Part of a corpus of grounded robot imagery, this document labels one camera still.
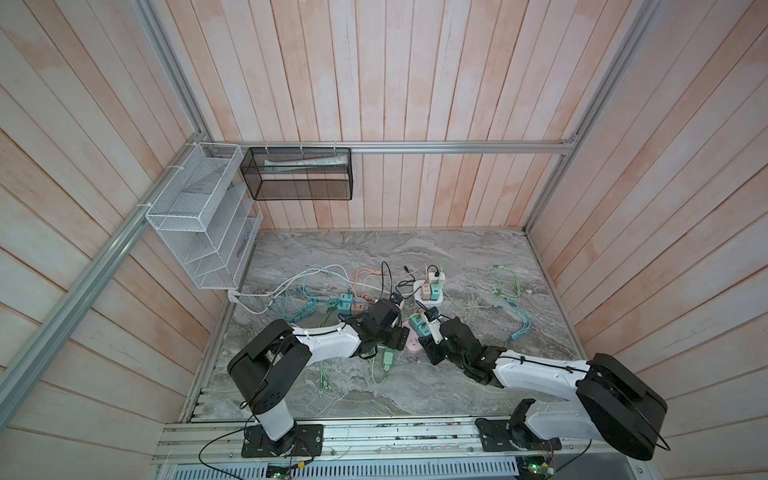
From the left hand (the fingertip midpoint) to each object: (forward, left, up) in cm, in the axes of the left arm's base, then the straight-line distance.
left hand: (396, 334), depth 90 cm
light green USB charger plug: (-9, +3, +1) cm, 9 cm away
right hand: (-1, -8, +1) cm, 9 cm away
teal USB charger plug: (0, -7, +6) cm, 9 cm away
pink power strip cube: (-3, -5, 0) cm, 6 cm away
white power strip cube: (+12, -11, +5) cm, 17 cm away
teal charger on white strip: (+13, -13, +4) cm, 19 cm away
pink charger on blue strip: (+7, +12, +6) cm, 15 cm away
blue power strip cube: (+5, +14, +4) cm, 16 cm away
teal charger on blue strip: (+7, +16, +6) cm, 18 cm away
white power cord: (+12, +46, -2) cm, 48 cm away
